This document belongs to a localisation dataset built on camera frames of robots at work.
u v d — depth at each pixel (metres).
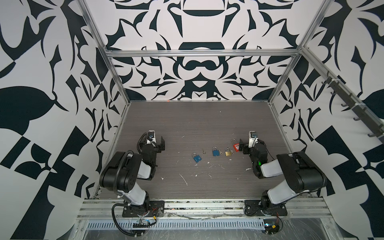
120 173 0.44
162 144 0.85
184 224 0.71
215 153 0.94
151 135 0.79
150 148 0.72
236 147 0.93
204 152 0.94
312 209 0.76
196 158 0.91
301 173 0.46
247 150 0.85
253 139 0.80
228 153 0.94
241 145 0.87
